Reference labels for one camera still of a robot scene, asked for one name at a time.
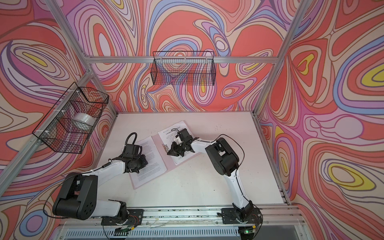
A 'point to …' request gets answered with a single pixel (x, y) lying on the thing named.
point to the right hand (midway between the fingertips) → (169, 155)
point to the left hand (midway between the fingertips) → (148, 160)
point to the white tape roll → (83, 120)
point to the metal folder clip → (167, 149)
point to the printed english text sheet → (155, 165)
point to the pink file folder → (169, 165)
